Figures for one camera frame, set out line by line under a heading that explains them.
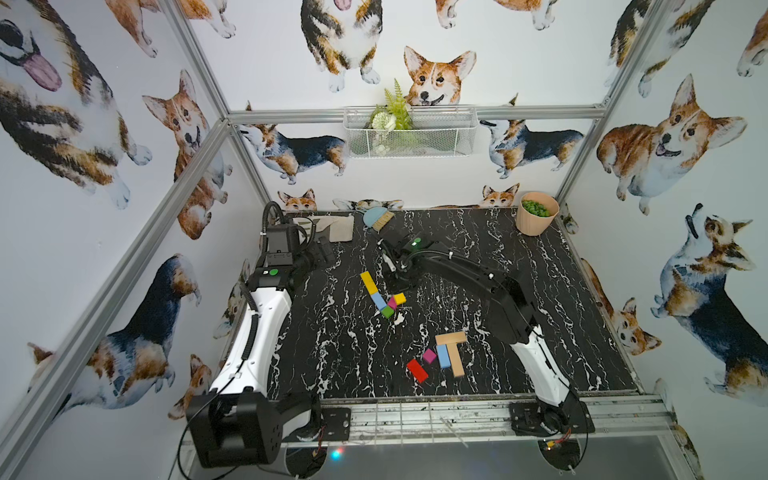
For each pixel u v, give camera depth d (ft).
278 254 1.92
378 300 3.11
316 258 2.36
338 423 2.40
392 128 2.69
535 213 3.48
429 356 2.77
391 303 2.98
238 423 1.27
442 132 3.04
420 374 2.68
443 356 2.75
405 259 2.16
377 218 3.95
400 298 2.88
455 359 2.75
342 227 3.87
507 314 1.75
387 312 3.04
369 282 3.28
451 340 2.89
